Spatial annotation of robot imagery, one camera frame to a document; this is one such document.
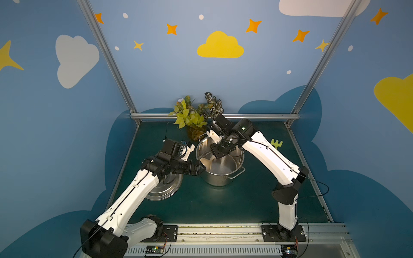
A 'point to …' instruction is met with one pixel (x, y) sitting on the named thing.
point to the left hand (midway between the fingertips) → (198, 165)
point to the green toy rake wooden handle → (276, 143)
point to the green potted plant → (194, 117)
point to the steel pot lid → (166, 187)
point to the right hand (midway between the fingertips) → (217, 151)
